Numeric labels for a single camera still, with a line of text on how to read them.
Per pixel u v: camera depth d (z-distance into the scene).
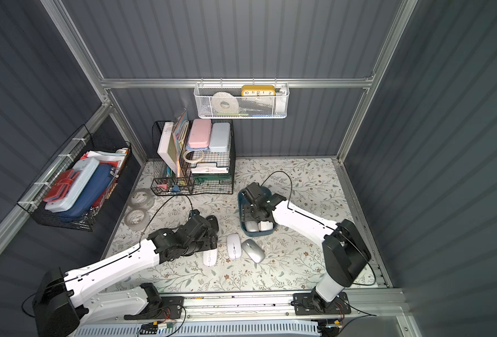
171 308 0.73
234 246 0.86
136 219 0.97
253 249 0.86
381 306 0.74
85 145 0.79
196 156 0.94
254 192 0.66
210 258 0.83
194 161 0.92
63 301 0.41
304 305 0.73
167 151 0.89
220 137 0.98
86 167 0.69
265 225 0.91
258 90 0.87
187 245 0.61
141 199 1.04
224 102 0.84
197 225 0.60
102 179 0.69
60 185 0.63
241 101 0.88
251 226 0.93
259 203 0.65
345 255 0.44
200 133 0.96
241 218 0.92
